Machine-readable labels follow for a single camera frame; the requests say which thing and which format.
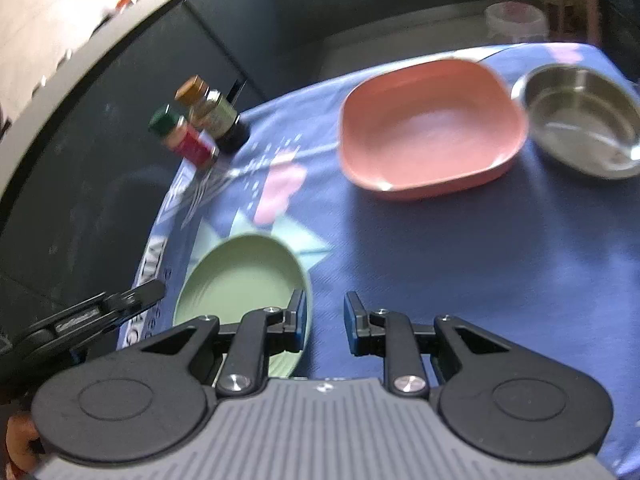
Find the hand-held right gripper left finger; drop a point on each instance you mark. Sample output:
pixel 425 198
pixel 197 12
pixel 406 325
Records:
pixel 299 320

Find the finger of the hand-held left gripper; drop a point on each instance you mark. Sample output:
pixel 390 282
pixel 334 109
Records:
pixel 125 302

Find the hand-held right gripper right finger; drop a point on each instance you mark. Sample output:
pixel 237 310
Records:
pixel 354 322

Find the green round plate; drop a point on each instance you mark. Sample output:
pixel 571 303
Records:
pixel 240 280

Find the person's left hand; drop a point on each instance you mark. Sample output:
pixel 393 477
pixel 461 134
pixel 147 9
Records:
pixel 20 440

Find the blue printed tablecloth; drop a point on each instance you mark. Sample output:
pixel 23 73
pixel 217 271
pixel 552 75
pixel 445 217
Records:
pixel 450 260

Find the green-capped spice bottle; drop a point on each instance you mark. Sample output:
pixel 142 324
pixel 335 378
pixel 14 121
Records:
pixel 187 142

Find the pink square plate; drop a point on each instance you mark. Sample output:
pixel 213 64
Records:
pixel 430 130

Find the brown-capped sauce bottle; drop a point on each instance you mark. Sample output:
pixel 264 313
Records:
pixel 215 112

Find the grey kitchen countertop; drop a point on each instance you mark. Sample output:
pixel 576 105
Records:
pixel 75 77

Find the stainless steel bowl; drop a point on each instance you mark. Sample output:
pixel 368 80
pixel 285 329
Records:
pixel 580 120

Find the white lined trash bin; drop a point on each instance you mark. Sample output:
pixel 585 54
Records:
pixel 515 20

